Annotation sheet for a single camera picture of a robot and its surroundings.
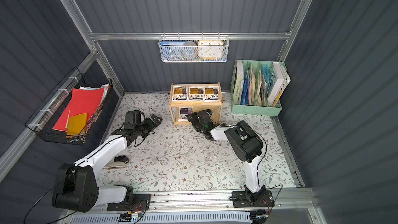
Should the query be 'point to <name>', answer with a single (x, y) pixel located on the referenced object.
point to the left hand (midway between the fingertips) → (155, 122)
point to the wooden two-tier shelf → (215, 107)
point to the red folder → (85, 100)
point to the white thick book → (283, 79)
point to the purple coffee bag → (183, 112)
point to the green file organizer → (257, 87)
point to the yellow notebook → (76, 124)
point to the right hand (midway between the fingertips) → (191, 116)
